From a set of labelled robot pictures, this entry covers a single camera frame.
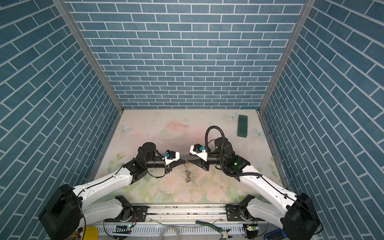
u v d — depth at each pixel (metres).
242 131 1.11
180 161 0.64
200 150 0.60
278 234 0.67
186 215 0.75
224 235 0.68
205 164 0.64
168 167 0.66
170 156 0.61
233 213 0.74
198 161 0.64
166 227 0.71
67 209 0.41
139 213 0.73
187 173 0.74
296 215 0.39
